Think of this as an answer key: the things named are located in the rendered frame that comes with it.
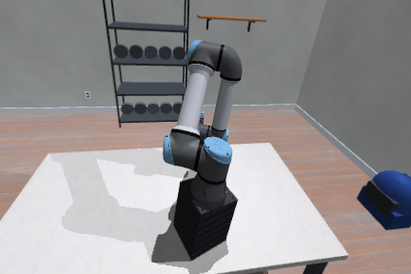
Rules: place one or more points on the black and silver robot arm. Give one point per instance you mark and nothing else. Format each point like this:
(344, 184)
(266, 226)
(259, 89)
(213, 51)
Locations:
(182, 147)

